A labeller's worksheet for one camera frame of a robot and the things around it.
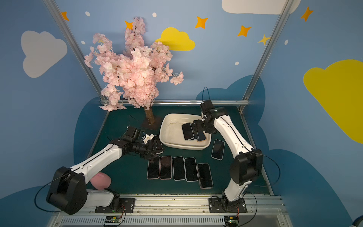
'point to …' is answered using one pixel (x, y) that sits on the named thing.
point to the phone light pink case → (204, 176)
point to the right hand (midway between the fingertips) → (203, 128)
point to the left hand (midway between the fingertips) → (161, 150)
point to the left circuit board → (112, 219)
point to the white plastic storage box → (172, 135)
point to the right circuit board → (231, 221)
